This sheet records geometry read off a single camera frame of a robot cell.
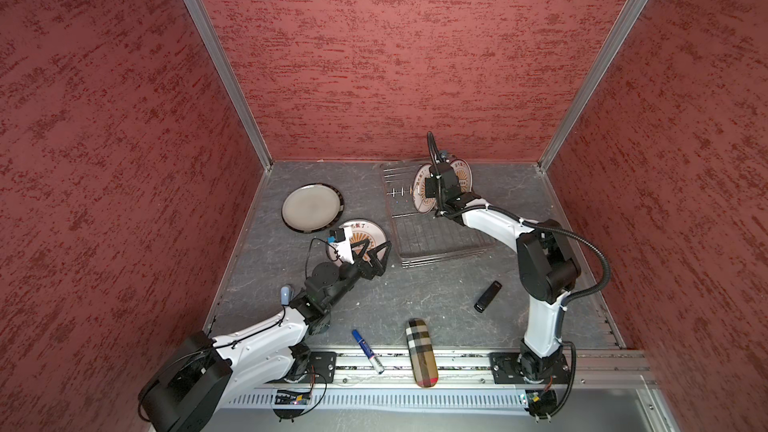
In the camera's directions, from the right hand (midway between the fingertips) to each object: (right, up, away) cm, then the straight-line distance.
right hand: (434, 180), depth 96 cm
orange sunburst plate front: (-24, -17, +2) cm, 30 cm away
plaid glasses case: (-6, -45, -22) cm, 50 cm away
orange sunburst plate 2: (+11, +2, +4) cm, 12 cm away
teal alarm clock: (-30, -33, -33) cm, 55 cm away
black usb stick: (+14, -34, -10) cm, 39 cm away
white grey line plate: (-43, -10, +8) cm, 44 cm away
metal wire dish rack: (-3, -20, +1) cm, 20 cm away
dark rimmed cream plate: (-43, -10, +8) cm, 44 cm away
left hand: (-17, -19, -18) cm, 31 cm away
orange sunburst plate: (-4, -7, +5) cm, 10 cm away
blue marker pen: (-19, -46, -21) cm, 54 cm away
